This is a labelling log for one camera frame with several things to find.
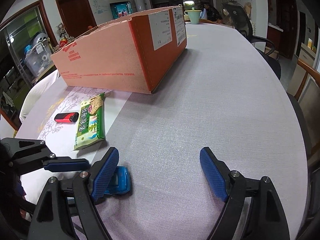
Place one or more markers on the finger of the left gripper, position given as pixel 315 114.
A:
pixel 66 164

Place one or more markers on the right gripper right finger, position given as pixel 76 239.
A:
pixel 266 217

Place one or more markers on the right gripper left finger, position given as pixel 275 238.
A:
pixel 52 217

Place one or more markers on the blue toy car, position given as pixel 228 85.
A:
pixel 120 183

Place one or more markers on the green cracker packet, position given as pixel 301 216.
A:
pixel 90 124

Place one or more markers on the red black lighter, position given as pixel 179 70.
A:
pixel 71 117

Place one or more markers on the white cloth covered chair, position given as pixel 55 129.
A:
pixel 36 92

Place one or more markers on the clear storage bin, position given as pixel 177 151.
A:
pixel 38 58

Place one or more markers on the wooden chair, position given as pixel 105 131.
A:
pixel 303 92

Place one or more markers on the open cardboard box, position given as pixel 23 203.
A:
pixel 132 53

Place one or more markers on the green mug with lid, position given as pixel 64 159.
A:
pixel 192 16

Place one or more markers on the black office chair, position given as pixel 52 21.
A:
pixel 243 25

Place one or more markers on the seated person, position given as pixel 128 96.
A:
pixel 212 13

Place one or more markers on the wall television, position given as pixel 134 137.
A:
pixel 120 9

